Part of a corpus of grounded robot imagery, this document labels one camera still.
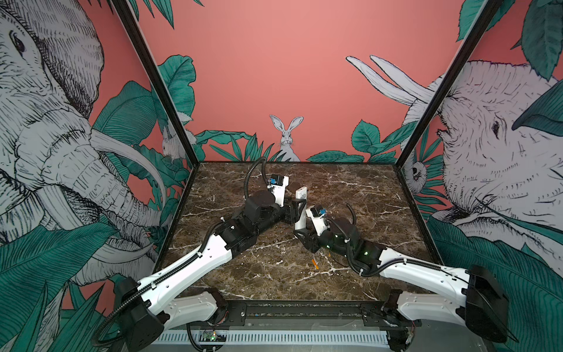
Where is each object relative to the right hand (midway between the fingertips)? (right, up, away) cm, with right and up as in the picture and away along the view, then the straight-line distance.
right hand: (296, 228), depth 73 cm
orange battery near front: (+8, -18, +13) cm, 23 cm away
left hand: (+1, +11, -5) cm, 12 cm away
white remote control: (+2, +12, -5) cm, 13 cm away
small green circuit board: (-28, -35, -3) cm, 44 cm away
